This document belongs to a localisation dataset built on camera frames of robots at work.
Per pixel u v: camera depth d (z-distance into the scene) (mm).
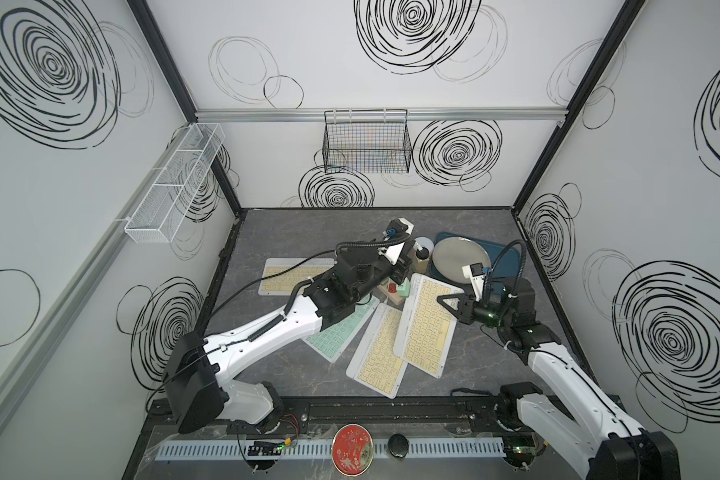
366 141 1239
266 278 993
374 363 825
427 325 785
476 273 707
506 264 1003
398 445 619
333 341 866
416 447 642
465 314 683
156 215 726
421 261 957
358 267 503
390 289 597
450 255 1053
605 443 404
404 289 723
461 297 719
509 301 612
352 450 666
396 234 548
